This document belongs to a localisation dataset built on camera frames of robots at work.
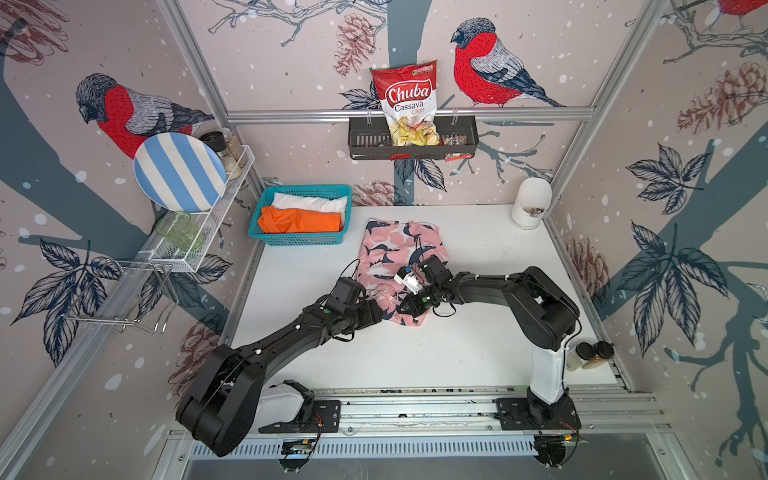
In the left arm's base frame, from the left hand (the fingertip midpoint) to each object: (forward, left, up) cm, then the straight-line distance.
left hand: (379, 310), depth 86 cm
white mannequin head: (+47, -60, -1) cm, 76 cm away
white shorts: (+44, +34, +2) cm, 56 cm away
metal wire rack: (-10, +48, +30) cm, 58 cm away
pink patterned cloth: (+27, -2, -4) cm, 27 cm away
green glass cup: (+8, +47, +28) cm, 55 cm away
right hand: (+3, -6, -5) cm, 8 cm away
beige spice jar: (+34, +43, +30) cm, 63 cm away
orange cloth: (+35, +31, +2) cm, 47 cm away
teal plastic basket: (+44, +46, +2) cm, 64 cm away
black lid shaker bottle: (-14, -51, +3) cm, 53 cm away
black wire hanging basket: (+45, -25, +29) cm, 59 cm away
